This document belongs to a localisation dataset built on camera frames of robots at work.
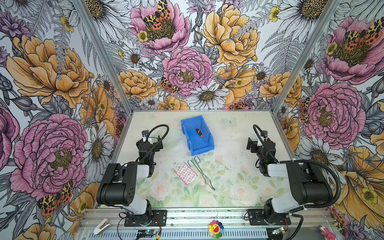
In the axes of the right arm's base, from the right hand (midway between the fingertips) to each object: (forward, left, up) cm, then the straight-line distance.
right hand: (256, 141), depth 94 cm
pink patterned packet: (-16, +44, -7) cm, 47 cm away
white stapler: (-41, +81, -4) cm, 91 cm away
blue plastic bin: (+4, +37, -7) cm, 38 cm away
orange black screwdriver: (+14, +35, -6) cm, 38 cm away
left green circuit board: (-44, +61, -8) cm, 75 cm away
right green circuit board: (-45, 0, -8) cm, 45 cm away
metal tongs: (-10, +38, -8) cm, 40 cm away
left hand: (+2, +65, +2) cm, 65 cm away
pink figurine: (-47, -20, -6) cm, 51 cm away
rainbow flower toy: (-44, +30, -6) cm, 53 cm away
